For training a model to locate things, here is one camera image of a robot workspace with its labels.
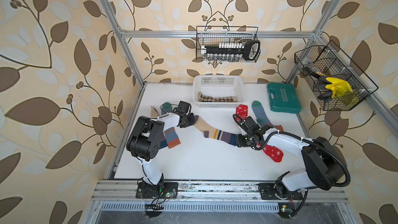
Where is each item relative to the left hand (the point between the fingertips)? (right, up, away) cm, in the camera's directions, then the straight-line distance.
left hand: (191, 119), depth 98 cm
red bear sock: (+34, +4, +7) cm, 35 cm away
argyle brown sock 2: (+7, +13, +11) cm, 19 cm away
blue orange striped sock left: (-12, -11, -5) cm, 17 cm away
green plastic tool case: (+63, +14, +7) cm, 65 cm away
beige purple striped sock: (+11, -7, -4) cm, 14 cm away
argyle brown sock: (+25, +13, +11) cm, 31 cm away
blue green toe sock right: (+46, +1, +5) cm, 47 cm away
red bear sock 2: (+48, -18, -11) cm, 53 cm away
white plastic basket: (+19, +22, +18) cm, 34 cm away
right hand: (+28, -13, -8) cm, 32 cm away
